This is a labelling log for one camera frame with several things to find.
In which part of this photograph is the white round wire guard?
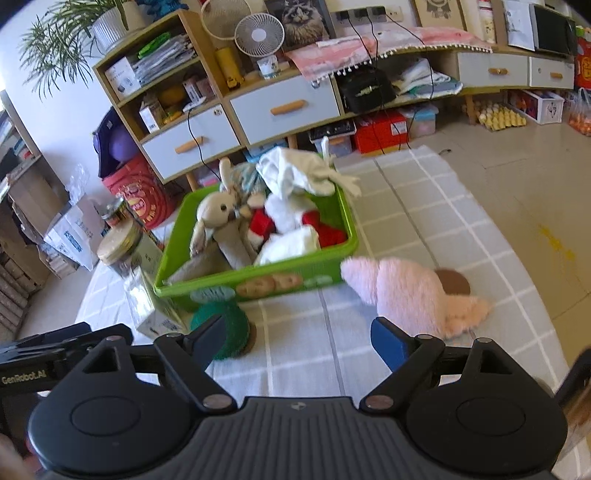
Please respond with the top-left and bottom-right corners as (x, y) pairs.
(200, 0), (252, 40)

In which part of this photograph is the white cardboard box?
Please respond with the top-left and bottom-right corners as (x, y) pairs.
(104, 56), (141, 97)

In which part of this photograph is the white desk fan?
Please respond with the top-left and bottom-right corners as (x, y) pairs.
(235, 13), (286, 79)

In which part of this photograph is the glass jar with gold lid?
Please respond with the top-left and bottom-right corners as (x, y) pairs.
(96, 220), (163, 278)

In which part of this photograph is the white towel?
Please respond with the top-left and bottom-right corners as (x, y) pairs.
(254, 226), (321, 266)

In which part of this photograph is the pink plush toy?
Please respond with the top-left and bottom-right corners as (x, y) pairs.
(340, 256), (491, 340)

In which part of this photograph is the smartphone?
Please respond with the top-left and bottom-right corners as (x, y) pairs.
(554, 344), (591, 416)

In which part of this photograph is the white drawer with wooden handle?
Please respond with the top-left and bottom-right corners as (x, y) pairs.
(527, 56), (574, 90)
(229, 74), (342, 146)
(457, 52), (529, 90)
(141, 110), (243, 181)

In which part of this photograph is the white drink carton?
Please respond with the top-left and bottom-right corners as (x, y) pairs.
(124, 268), (190, 340)

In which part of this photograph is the brown round coaster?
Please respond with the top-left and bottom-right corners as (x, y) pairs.
(434, 269), (472, 297)

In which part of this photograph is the wall power strip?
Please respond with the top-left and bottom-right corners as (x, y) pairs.
(335, 6), (402, 26)

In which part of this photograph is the green plastic bin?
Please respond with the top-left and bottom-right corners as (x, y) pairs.
(154, 182), (360, 311)

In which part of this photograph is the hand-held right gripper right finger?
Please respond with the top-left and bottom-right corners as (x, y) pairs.
(359, 316), (525, 412)

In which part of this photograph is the beige rabbit plush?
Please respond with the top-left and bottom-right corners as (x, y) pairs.
(190, 159), (259, 271)

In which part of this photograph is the framed drawing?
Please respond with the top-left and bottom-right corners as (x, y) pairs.
(413, 0), (467, 31)

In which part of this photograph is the potted green plant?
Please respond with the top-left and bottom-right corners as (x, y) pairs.
(18, 0), (148, 100)

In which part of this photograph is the black bag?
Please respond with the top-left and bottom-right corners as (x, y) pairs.
(335, 68), (397, 115)

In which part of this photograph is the cat picture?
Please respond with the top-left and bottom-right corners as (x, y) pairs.
(264, 0), (337, 51)

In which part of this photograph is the egg carton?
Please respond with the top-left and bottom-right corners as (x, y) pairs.
(475, 102), (527, 131)

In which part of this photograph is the white fabric glove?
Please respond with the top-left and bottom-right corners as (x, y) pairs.
(256, 136), (361, 199)

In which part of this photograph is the bag of oranges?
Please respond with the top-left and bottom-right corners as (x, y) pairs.
(566, 88), (591, 137)

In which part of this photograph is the folded clothes stack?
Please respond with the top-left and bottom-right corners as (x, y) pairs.
(392, 58), (463, 100)

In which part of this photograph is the green fuzzy pad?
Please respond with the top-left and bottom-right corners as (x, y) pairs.
(190, 300), (257, 361)

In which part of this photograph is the stack of papers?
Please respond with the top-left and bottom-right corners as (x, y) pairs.
(134, 32), (201, 84)

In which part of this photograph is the black flat box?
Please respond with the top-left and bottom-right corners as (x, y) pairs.
(308, 121), (356, 141)

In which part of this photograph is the wooden cabinet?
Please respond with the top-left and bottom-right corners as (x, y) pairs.
(92, 0), (578, 192)

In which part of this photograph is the wooden side shelf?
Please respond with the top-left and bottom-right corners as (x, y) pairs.
(0, 90), (70, 333)

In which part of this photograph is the tin can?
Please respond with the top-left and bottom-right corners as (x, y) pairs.
(100, 196), (132, 227)

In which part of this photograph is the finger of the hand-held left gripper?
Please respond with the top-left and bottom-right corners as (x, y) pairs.
(90, 324), (136, 344)

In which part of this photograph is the white paper bag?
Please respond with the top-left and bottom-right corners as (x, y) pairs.
(44, 194), (107, 271)

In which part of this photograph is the white crate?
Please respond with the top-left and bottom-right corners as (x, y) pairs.
(510, 89), (565, 125)

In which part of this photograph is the pink tasselled runner cloth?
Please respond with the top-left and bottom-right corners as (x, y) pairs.
(285, 27), (494, 88)

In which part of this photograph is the purple bag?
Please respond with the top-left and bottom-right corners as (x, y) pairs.
(92, 107), (141, 178)

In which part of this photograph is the lace-edged teal cloth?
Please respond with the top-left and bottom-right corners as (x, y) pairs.
(229, 161), (271, 199)

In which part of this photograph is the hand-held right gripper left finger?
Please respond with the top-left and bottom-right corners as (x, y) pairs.
(65, 315), (238, 412)

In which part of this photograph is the white plush with red scarf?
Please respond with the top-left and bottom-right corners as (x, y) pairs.
(249, 194), (348, 247)

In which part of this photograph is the black monitor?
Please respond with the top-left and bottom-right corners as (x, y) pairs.
(529, 4), (578, 58)

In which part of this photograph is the clear storage box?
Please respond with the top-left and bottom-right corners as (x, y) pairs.
(406, 104), (439, 139)

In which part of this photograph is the red box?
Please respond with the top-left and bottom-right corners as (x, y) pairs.
(355, 111), (414, 154)

